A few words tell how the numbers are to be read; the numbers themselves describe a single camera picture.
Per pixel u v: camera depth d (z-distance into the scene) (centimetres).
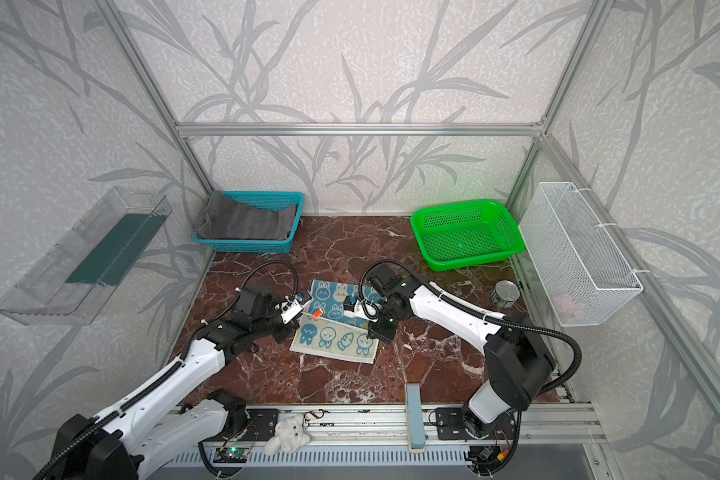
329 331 89
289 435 69
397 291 61
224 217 112
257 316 63
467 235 115
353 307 71
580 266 62
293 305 71
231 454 71
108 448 38
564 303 72
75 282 63
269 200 116
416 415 71
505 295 92
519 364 43
